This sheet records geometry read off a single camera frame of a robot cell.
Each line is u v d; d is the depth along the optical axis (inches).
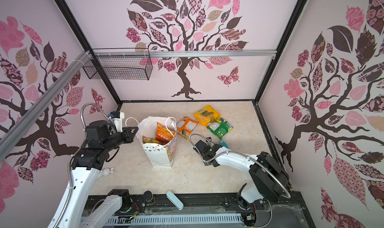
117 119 24.0
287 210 28.2
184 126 39.5
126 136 24.0
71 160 18.0
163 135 33.5
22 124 21.1
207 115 40.8
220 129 39.3
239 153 20.1
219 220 27.4
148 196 29.0
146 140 31.1
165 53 36.9
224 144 37.0
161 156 29.1
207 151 24.9
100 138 19.9
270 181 16.8
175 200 28.4
